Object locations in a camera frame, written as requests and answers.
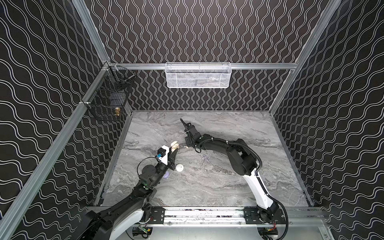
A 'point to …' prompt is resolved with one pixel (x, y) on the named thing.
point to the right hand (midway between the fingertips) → (191, 139)
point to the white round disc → (179, 167)
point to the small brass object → (117, 110)
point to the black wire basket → (110, 95)
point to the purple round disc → (166, 175)
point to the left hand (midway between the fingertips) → (178, 149)
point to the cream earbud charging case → (174, 145)
